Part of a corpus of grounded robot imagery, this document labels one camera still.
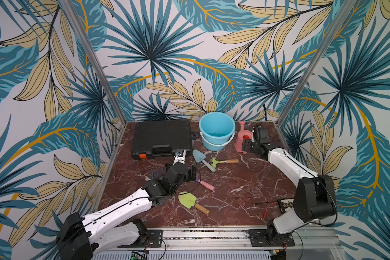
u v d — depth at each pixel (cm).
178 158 65
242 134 98
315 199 45
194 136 110
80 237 38
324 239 76
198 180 91
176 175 54
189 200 85
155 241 72
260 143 70
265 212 82
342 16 71
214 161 99
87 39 78
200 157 100
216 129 106
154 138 101
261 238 73
